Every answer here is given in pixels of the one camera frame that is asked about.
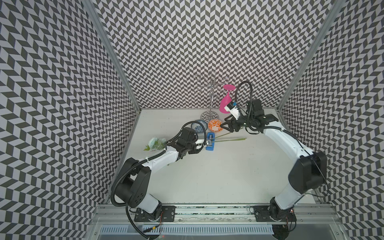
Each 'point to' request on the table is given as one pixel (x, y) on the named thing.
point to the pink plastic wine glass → (225, 101)
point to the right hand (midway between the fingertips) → (224, 124)
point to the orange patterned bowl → (214, 125)
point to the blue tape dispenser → (210, 138)
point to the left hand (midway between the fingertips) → (197, 140)
